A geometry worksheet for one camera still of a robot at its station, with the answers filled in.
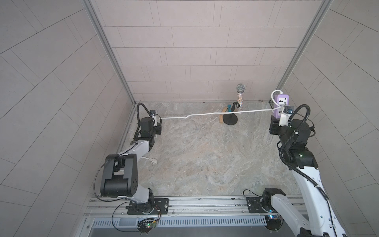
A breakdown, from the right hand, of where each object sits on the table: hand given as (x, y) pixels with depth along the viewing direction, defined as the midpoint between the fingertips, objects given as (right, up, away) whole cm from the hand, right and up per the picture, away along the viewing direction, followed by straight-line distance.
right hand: (276, 114), depth 70 cm
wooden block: (-20, -1, +37) cm, 42 cm away
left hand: (-65, -4, +22) cm, 68 cm away
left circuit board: (-61, -49, -6) cm, 79 cm away
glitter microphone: (-14, +14, +12) cm, 23 cm away
